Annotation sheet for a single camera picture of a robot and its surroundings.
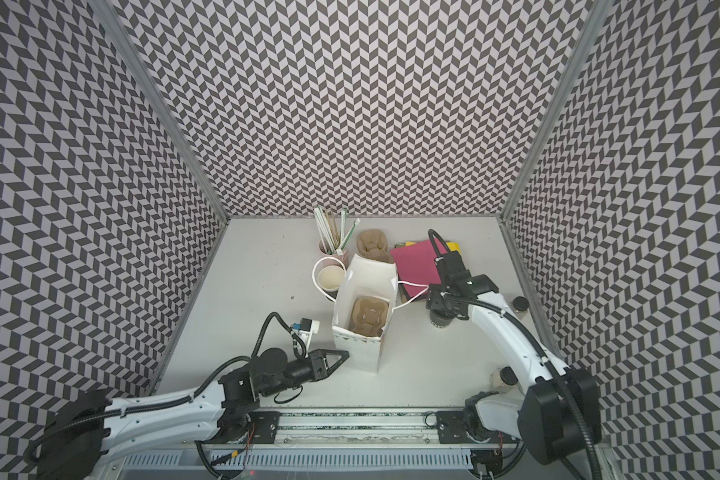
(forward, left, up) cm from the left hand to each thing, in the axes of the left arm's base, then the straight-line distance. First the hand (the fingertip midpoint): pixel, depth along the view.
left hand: (349, 359), depth 72 cm
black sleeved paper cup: (+26, +8, -2) cm, 27 cm away
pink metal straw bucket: (+18, +1, +18) cm, 25 cm away
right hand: (+14, -26, -2) cm, 30 cm away
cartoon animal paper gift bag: (+18, -4, +9) cm, 20 cm away
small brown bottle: (-4, -38, -4) cm, 38 cm away
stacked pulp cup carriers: (+43, -6, -8) cm, 44 cm away
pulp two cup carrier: (+17, -4, -11) cm, 21 cm away
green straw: (+39, -1, +7) cm, 40 cm away
